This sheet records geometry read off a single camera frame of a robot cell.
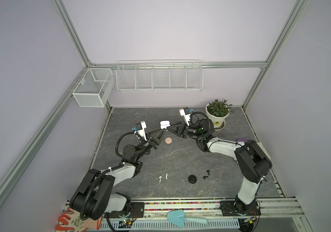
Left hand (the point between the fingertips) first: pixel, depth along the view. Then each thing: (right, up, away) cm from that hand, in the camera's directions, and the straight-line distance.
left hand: (167, 131), depth 71 cm
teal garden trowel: (+5, -43, 0) cm, 43 cm away
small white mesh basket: (-49, +26, +24) cm, 61 cm away
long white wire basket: (-6, +37, +30) cm, 47 cm away
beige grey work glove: (+64, -15, +25) cm, 71 cm away
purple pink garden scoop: (+52, -8, +31) cm, 61 cm away
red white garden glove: (-46, -44, -1) cm, 64 cm away
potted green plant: (+32, +11, +24) cm, 42 cm away
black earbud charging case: (+14, -29, +12) cm, 34 cm away
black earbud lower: (+22, -28, +14) cm, 38 cm away
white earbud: (-4, -29, +14) cm, 32 cm away
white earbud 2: (-1, -27, +14) cm, 31 cm away
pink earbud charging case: (0, -9, +28) cm, 30 cm away
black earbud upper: (+25, -26, +16) cm, 39 cm away
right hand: (0, +1, 0) cm, 1 cm away
